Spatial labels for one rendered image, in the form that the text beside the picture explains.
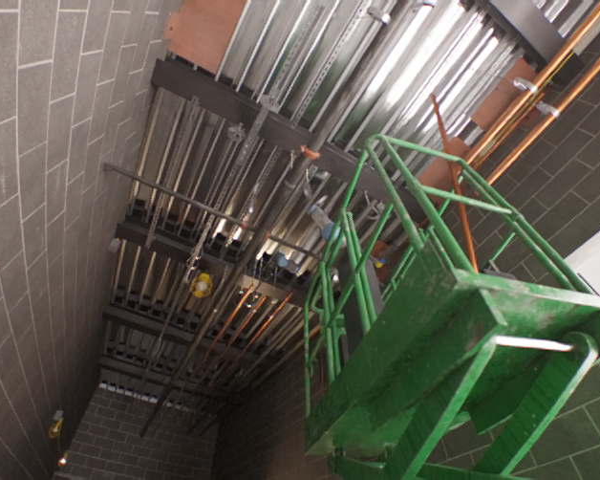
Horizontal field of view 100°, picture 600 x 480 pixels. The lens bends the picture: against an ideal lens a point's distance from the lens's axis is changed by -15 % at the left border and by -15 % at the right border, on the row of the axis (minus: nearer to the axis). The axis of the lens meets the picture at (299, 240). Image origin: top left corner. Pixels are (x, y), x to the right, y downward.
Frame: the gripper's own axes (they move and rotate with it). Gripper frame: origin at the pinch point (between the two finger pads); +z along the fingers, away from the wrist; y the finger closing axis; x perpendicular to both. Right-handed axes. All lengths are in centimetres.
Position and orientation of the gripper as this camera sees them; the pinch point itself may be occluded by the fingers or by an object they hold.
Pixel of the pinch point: (263, 277)
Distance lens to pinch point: 308.3
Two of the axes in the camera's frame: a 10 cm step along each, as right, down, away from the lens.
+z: -5.9, 8.0, 1.0
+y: -7.6, -6.0, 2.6
